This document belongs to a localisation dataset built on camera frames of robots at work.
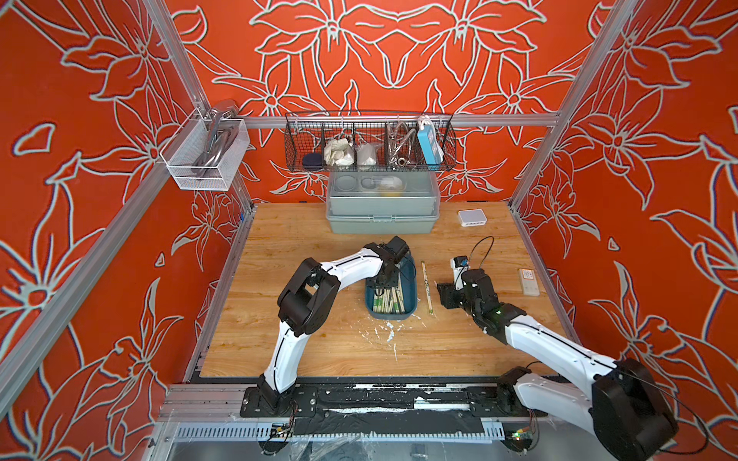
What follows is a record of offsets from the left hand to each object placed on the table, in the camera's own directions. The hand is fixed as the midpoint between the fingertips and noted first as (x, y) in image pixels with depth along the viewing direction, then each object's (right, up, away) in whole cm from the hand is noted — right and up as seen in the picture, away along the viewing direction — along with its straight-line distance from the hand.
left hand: (389, 281), depth 95 cm
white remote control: (+48, -1, -1) cm, 48 cm away
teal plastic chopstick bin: (+6, +2, -1) cm, 7 cm away
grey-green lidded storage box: (-2, +28, +5) cm, 28 cm away
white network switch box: (+36, +23, +19) cm, 46 cm away
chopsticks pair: (+13, -2, -1) cm, 13 cm away
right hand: (+15, +1, -10) cm, 18 cm away
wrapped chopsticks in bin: (0, -5, -5) cm, 7 cm away
